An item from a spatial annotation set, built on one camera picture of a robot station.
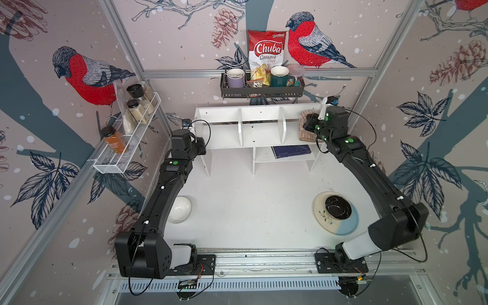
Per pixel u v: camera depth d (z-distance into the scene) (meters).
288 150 0.92
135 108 0.75
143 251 0.39
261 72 0.83
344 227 0.82
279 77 0.84
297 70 0.85
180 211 0.86
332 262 0.68
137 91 0.78
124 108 0.74
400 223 0.41
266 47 0.78
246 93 0.88
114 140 0.66
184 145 0.58
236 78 0.81
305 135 0.80
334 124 0.56
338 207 0.86
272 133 0.88
